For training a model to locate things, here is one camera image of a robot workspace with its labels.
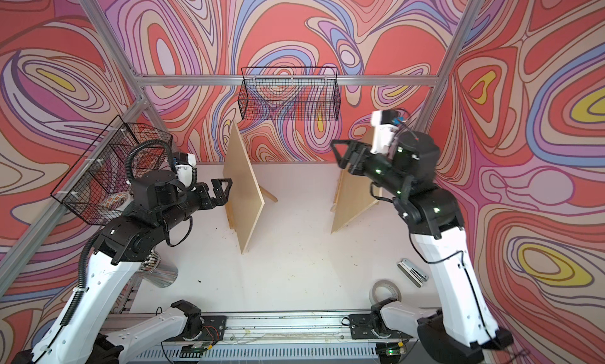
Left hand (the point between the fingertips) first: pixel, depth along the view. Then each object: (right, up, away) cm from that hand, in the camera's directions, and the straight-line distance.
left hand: (222, 182), depth 63 cm
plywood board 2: (+42, -7, +29) cm, 51 cm away
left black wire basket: (-41, -1, +8) cm, 42 cm away
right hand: (+31, +7, -7) cm, 33 cm away
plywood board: (+4, -4, +11) cm, 12 cm away
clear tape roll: (+49, -37, +17) cm, 64 cm away
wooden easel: (+35, -10, +36) cm, 52 cm away
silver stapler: (+63, -33, +19) cm, 73 cm away
